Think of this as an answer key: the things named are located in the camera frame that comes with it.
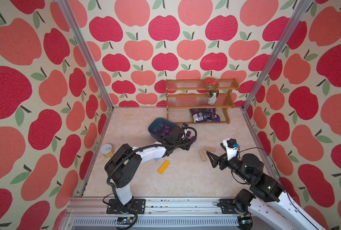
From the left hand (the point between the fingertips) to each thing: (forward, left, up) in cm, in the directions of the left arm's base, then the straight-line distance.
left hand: (188, 141), depth 89 cm
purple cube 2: (+9, +17, -5) cm, 20 cm away
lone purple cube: (+11, -2, -7) cm, 13 cm away
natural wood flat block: (0, -16, -9) cm, 18 cm away
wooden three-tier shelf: (+42, -14, -3) cm, 45 cm away
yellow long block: (-12, +15, -10) cm, 22 cm away
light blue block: (-8, +20, -9) cm, 23 cm away
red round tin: (+29, -14, +23) cm, 40 cm away
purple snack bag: (+23, -13, -1) cm, 27 cm away
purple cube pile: (+8, -6, -8) cm, 13 cm away
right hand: (-14, -11, +14) cm, 23 cm away
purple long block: (+19, +18, -8) cm, 28 cm away
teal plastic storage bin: (+18, +20, -9) cm, 28 cm away
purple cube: (+16, +22, -10) cm, 29 cm away
